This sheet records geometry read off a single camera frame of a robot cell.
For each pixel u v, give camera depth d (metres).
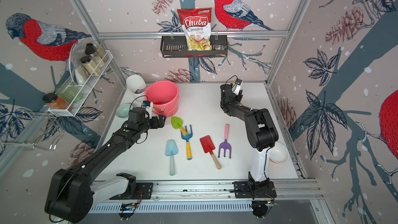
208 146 0.88
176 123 0.98
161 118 0.79
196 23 0.80
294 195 0.74
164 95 0.98
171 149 0.86
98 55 0.84
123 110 1.02
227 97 0.78
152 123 0.76
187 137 0.90
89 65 0.76
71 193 0.39
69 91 0.69
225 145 0.88
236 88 0.84
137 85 1.05
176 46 0.95
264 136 0.53
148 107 0.76
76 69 0.68
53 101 0.60
